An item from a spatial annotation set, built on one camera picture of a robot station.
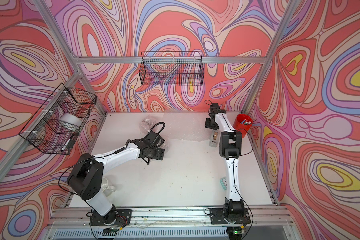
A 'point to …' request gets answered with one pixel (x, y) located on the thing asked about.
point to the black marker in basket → (69, 143)
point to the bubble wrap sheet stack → (186, 126)
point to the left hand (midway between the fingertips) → (159, 154)
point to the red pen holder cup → (242, 123)
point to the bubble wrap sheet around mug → (145, 125)
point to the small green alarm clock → (223, 182)
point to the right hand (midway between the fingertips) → (210, 129)
